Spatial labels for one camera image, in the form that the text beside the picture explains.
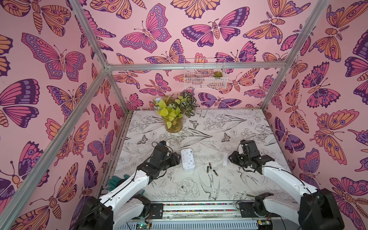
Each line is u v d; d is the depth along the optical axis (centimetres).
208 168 88
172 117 87
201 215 73
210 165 90
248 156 66
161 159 65
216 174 86
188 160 88
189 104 94
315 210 38
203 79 106
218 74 92
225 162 90
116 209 43
